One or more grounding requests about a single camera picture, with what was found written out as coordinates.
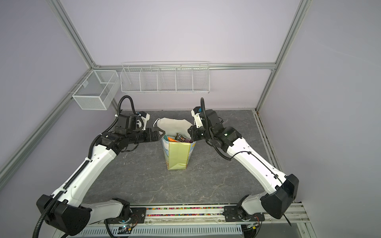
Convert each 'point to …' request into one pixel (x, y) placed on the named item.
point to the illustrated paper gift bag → (177, 154)
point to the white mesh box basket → (97, 90)
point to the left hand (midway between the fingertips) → (158, 134)
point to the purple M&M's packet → (180, 138)
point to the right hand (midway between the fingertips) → (189, 129)
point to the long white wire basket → (165, 77)
